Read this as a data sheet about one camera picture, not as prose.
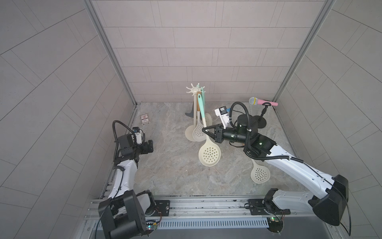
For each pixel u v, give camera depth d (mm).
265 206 640
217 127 587
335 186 389
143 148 736
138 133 726
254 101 889
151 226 654
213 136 604
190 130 1018
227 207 723
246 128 492
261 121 1033
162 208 716
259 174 807
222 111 582
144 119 1047
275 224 683
